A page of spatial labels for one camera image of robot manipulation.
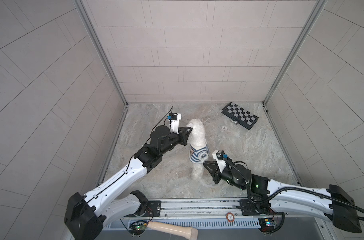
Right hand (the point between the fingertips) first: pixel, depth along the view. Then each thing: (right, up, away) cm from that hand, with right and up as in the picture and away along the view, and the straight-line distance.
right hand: (203, 168), depth 70 cm
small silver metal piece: (+26, +20, +33) cm, 46 cm away
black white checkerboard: (+29, +25, +35) cm, 52 cm away
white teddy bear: (-3, +13, 0) cm, 14 cm away
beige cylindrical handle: (-7, -24, -8) cm, 26 cm away
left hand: (-4, +19, -2) cm, 20 cm away
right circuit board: (+29, -25, -2) cm, 39 cm away
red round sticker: (+12, -23, -1) cm, 26 cm away
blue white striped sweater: (-2, +6, -2) cm, 7 cm away
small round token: (+17, +16, +32) cm, 40 cm away
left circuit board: (-29, -24, -5) cm, 38 cm away
